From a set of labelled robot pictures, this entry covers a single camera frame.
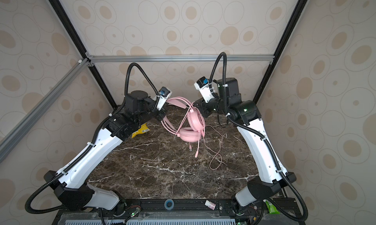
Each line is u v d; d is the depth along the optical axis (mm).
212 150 890
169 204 750
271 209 724
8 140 515
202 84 522
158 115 599
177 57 1359
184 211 731
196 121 593
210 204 729
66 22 754
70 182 386
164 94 538
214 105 564
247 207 682
